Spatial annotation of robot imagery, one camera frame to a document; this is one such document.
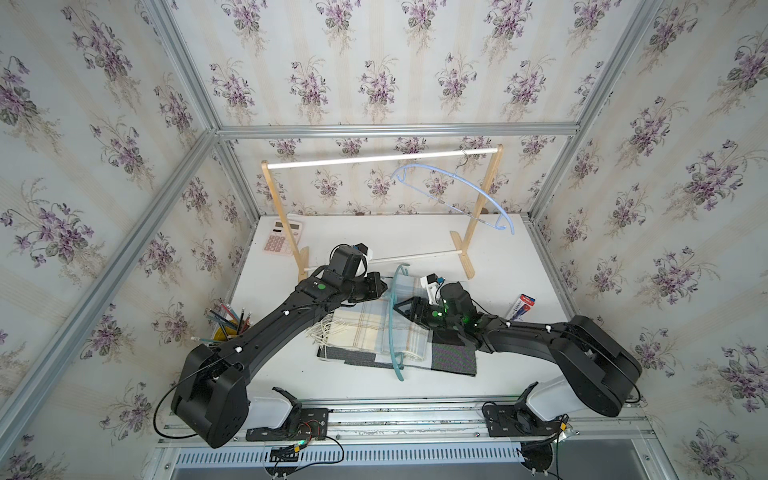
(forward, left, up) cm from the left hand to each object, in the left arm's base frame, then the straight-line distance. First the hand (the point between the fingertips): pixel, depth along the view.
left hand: (393, 291), depth 79 cm
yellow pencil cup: (-8, +45, -7) cm, 46 cm away
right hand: (-3, -2, -7) cm, 8 cm away
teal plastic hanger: (+16, -4, -11) cm, 20 cm away
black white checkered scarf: (-12, -16, -16) cm, 26 cm away
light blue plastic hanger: (+34, -2, +12) cm, 36 cm away
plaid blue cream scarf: (-3, +8, -15) cm, 17 cm away
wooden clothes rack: (+26, -27, -14) cm, 40 cm away
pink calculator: (+31, +43, -17) cm, 55 cm away
